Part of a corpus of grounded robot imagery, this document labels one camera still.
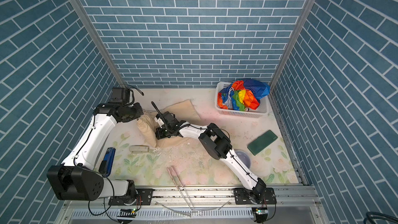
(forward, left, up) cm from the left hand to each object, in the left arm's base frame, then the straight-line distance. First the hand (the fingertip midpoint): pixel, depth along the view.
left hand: (141, 110), depth 81 cm
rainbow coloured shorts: (+15, -58, -4) cm, 60 cm away
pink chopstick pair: (-33, -22, -19) cm, 44 cm away
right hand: (-3, -2, -19) cm, 20 cm away
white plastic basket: (+12, -72, -15) cm, 75 cm away
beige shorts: (+15, -20, -21) cm, 33 cm away
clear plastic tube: (-13, +4, -18) cm, 23 cm away
